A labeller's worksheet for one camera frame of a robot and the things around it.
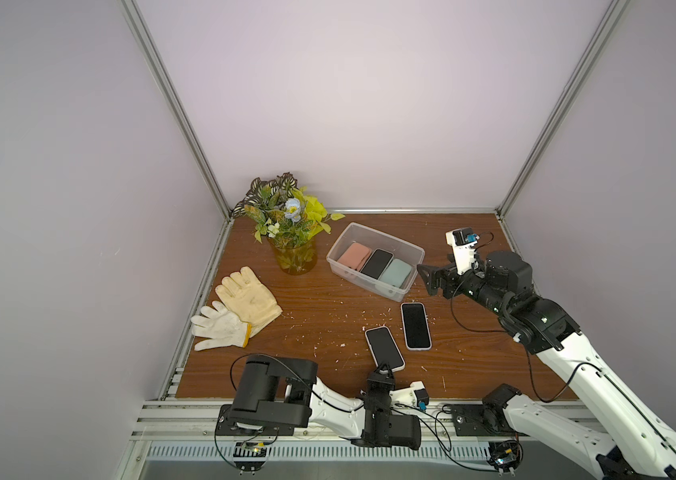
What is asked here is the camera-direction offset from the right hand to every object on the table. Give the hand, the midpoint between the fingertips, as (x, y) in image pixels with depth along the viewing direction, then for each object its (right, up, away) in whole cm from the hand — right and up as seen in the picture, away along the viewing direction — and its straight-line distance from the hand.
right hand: (437, 254), depth 67 cm
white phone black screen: (0, -23, +22) cm, 32 cm away
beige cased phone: (-10, -27, +14) cm, 33 cm away
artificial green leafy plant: (-39, +11, +19) cm, 45 cm away
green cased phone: (-4, -8, +33) cm, 35 cm away
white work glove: (-61, -24, +23) cm, 69 cm away
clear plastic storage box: (-18, +6, +40) cm, 44 cm away
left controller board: (-45, -51, +5) cm, 68 cm away
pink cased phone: (-18, -3, +37) cm, 41 cm away
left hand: (-10, -31, +12) cm, 35 cm away
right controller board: (+17, -49, +3) cm, 52 cm away
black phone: (-10, -5, +37) cm, 39 cm away
